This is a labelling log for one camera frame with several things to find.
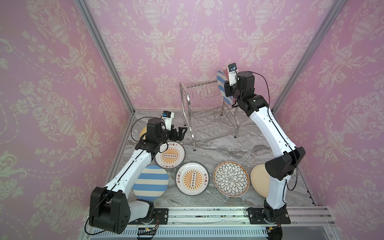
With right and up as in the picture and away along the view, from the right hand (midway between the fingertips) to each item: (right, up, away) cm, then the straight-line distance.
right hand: (232, 79), depth 77 cm
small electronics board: (-43, -76, -3) cm, 87 cm away
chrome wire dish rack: (-11, -16, +43) cm, 47 cm away
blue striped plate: (-44, -56, +7) cm, 72 cm away
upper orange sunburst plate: (-35, -43, +18) cm, 58 cm away
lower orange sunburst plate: (-21, -55, +10) cm, 60 cm away
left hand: (-27, -25, +4) cm, 37 cm away
